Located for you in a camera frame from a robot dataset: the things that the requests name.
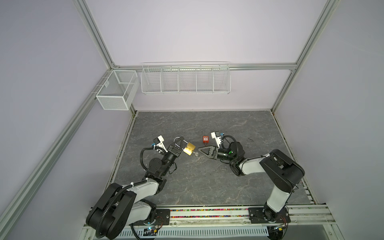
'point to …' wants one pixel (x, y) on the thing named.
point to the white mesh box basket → (119, 90)
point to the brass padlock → (189, 148)
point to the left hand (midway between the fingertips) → (185, 140)
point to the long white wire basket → (187, 77)
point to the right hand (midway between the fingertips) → (198, 151)
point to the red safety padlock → (205, 138)
